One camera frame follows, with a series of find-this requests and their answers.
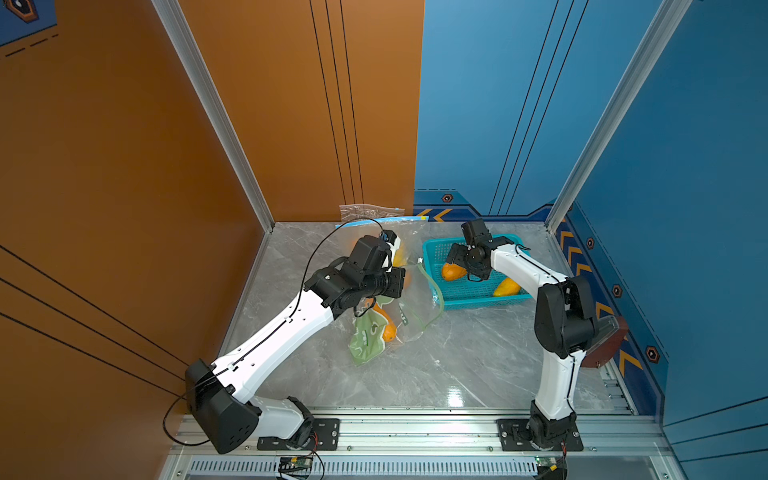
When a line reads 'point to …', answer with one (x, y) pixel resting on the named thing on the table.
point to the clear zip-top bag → (363, 211)
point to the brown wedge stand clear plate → (610, 335)
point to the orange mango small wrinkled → (390, 331)
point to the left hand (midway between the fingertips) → (404, 272)
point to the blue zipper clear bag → (411, 233)
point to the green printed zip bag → (366, 335)
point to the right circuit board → (547, 461)
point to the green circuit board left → (294, 462)
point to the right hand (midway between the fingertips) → (460, 262)
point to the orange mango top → (453, 272)
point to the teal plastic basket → (463, 292)
